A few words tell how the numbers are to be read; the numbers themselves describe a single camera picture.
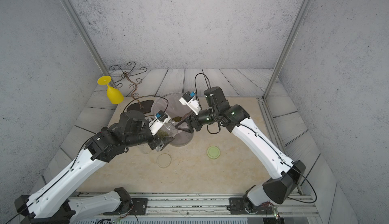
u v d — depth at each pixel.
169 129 0.61
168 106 0.89
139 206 0.74
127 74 0.91
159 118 0.54
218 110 0.51
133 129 0.48
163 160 0.87
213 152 0.91
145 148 0.57
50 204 0.37
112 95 0.91
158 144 0.57
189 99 0.56
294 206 0.74
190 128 0.56
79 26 0.82
